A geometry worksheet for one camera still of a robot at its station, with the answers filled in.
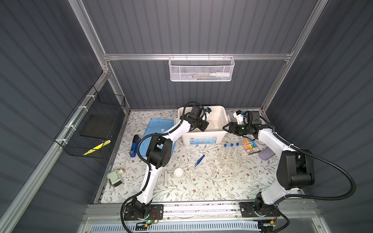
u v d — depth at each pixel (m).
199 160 0.91
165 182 0.82
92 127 0.74
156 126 1.11
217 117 1.07
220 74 0.92
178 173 0.86
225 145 0.81
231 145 0.81
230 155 0.94
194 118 0.79
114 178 0.81
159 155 0.59
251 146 0.96
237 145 0.82
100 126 0.73
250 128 0.70
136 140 1.01
